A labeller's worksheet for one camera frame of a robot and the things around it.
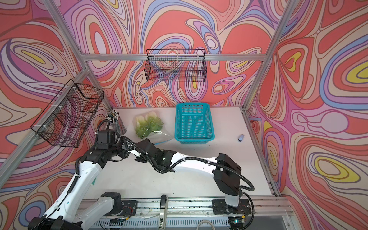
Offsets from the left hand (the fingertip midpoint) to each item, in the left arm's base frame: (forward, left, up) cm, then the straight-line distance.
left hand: (139, 142), depth 77 cm
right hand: (-4, -1, +1) cm, 4 cm away
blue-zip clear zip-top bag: (+13, -9, -14) cm, 21 cm away
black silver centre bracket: (-30, -15, -15) cm, 37 cm away
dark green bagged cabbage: (+20, +2, -10) cm, 22 cm away
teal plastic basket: (+30, -32, -19) cm, 47 cm away
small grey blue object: (+14, -64, -16) cm, 68 cm away
